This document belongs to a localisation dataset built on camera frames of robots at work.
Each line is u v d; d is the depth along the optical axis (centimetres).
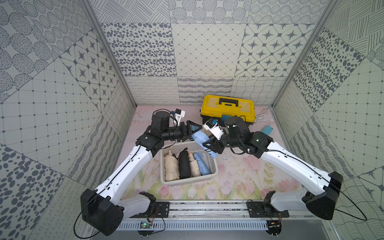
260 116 111
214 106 97
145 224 72
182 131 62
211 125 59
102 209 37
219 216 73
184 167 82
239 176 86
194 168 82
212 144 60
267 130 105
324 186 39
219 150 61
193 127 63
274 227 72
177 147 87
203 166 84
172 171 76
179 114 67
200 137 67
